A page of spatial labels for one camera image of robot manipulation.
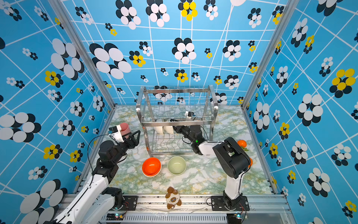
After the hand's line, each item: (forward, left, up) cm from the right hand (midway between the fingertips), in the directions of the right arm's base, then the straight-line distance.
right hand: (173, 120), depth 85 cm
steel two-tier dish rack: (+27, +17, -17) cm, 36 cm away
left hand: (-10, +20, +2) cm, 22 cm away
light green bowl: (-21, -2, -19) cm, 28 cm away
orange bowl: (-23, +13, -15) cm, 31 cm away
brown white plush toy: (-39, -1, -17) cm, 43 cm away
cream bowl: (-1, +10, -8) cm, 13 cm away
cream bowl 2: (0, +4, -9) cm, 10 cm away
